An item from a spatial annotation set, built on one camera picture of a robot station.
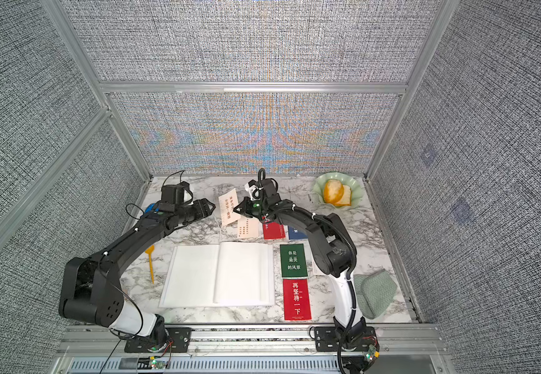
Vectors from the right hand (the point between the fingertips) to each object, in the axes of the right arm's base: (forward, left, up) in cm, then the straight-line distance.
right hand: (231, 204), depth 90 cm
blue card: (-5, -26, -15) cm, 31 cm away
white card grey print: (-21, -32, -14) cm, 41 cm away
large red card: (-32, -24, -14) cm, 42 cm away
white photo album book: (-22, +1, -16) cm, 27 cm away
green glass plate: (+18, -55, -11) cm, 59 cm away
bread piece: (+12, -45, -8) cm, 47 cm away
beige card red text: (+3, +2, -3) cm, 5 cm away
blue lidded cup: (+1, +33, -3) cm, 33 cm away
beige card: (-2, -6, -14) cm, 16 cm away
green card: (-17, -24, -15) cm, 33 cm away
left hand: (-2, +7, +1) cm, 7 cm away
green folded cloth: (-30, -51, -12) cm, 61 cm away
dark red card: (-3, -17, -15) cm, 23 cm away
